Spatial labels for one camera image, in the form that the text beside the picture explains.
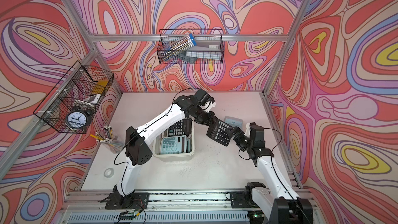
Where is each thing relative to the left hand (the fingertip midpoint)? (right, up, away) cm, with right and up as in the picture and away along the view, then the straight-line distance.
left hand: (216, 123), depth 80 cm
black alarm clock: (-63, +3, -12) cm, 64 cm away
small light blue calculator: (+13, -1, +19) cm, 23 cm away
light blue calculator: (-24, -13, +6) cm, 28 cm away
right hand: (+9, -8, +4) cm, 13 cm away
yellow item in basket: (-60, +19, -1) cm, 63 cm away
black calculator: (-19, -4, +12) cm, 23 cm away
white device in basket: (-60, +12, -7) cm, 61 cm away
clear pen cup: (-60, -7, +4) cm, 61 cm away
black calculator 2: (+2, -4, +2) cm, 5 cm away
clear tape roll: (-58, -27, +3) cm, 64 cm away
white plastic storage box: (-23, -18, +2) cm, 29 cm away
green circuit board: (-43, -43, -7) cm, 61 cm away
